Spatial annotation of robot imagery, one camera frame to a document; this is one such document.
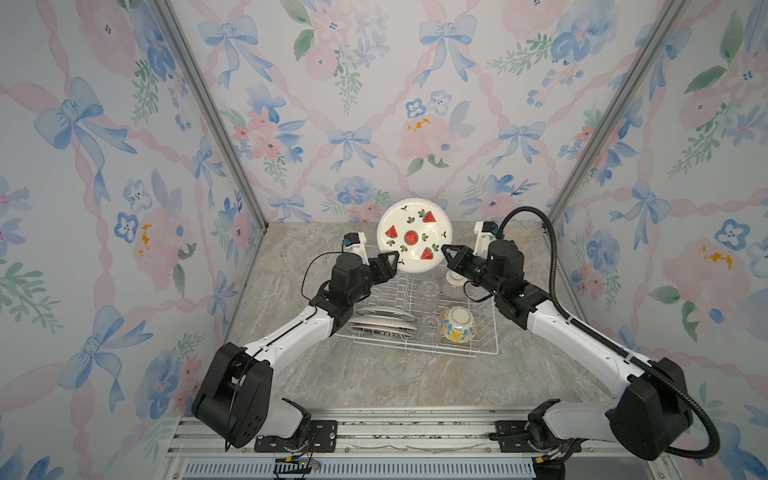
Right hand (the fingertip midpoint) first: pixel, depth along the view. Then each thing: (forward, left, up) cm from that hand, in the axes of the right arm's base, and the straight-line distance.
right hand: (441, 244), depth 77 cm
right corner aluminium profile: (+36, -52, -2) cm, 63 cm away
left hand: (0, +12, -4) cm, 13 cm away
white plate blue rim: (-18, +13, -13) cm, 25 cm away
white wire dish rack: (-4, -2, -26) cm, 27 cm away
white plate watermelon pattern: (+5, +6, +1) cm, 8 cm away
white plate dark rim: (-12, +14, -13) cm, 23 cm away
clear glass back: (-2, +2, -18) cm, 18 cm away
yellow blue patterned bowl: (-12, -6, -21) cm, 25 cm away
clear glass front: (-14, +2, -18) cm, 23 cm away
